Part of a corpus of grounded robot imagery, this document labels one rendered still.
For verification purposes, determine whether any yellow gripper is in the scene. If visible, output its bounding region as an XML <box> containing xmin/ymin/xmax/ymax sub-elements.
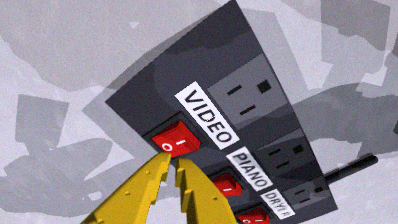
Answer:
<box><xmin>80</xmin><ymin>152</ymin><xmax>237</xmax><ymax>224</ymax></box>

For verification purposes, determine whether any black power strip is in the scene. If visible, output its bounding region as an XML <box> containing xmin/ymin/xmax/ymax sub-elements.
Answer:
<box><xmin>105</xmin><ymin>0</ymin><xmax>378</xmax><ymax>224</ymax></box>

